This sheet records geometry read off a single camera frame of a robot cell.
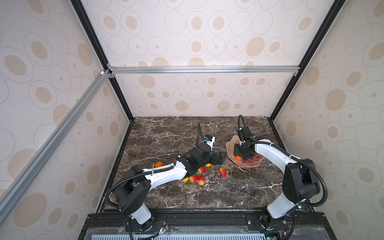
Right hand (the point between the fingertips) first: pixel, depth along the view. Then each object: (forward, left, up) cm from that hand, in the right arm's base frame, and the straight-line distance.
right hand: (238, 152), depth 92 cm
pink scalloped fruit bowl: (+6, +4, -2) cm, 8 cm away
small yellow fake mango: (-5, +19, -6) cm, 21 cm away
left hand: (-7, +11, +12) cm, 18 cm away
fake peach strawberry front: (-16, +23, -5) cm, 29 cm away
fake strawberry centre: (-9, +23, -4) cm, 25 cm away
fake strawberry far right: (-10, +10, -5) cm, 15 cm away
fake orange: (-4, +1, -1) cm, 4 cm away
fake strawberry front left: (-14, +28, -5) cm, 32 cm away
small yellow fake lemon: (-15, +33, -5) cm, 36 cm away
